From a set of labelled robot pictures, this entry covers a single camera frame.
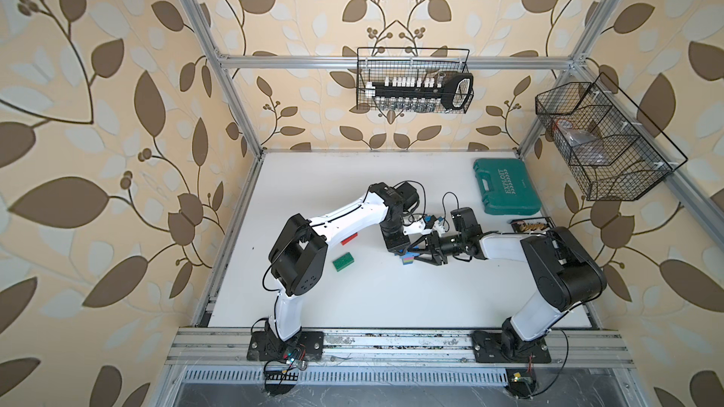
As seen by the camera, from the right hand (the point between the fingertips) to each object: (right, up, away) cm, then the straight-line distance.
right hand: (412, 253), depth 87 cm
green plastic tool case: (+37, +20, +15) cm, 45 cm away
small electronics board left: (-36, -28, -14) cm, 48 cm away
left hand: (-3, +3, -4) cm, 6 cm away
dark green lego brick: (-22, -3, +3) cm, 22 cm away
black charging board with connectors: (+43, +8, +10) cm, 44 cm away
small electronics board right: (+26, -29, -15) cm, 42 cm away
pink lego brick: (-1, -4, +2) cm, 4 cm away
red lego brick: (-19, +7, -10) cm, 22 cm away
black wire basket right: (+52, +30, -14) cm, 61 cm away
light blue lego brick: (-2, +1, -4) cm, 4 cm away
